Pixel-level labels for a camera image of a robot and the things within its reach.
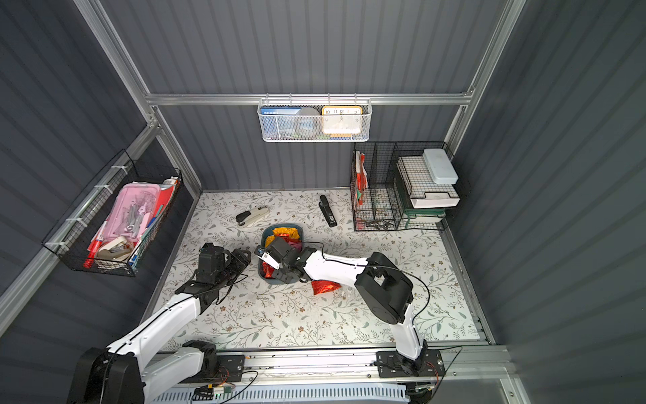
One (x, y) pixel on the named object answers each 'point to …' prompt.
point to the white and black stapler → (248, 218)
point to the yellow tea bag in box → (291, 231)
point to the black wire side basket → (69, 240)
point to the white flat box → (440, 167)
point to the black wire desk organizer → (401, 185)
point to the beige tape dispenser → (118, 250)
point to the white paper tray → (423, 191)
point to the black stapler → (326, 210)
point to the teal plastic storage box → (266, 230)
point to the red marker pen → (92, 248)
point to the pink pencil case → (132, 207)
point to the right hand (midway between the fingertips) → (285, 259)
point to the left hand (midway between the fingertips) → (247, 256)
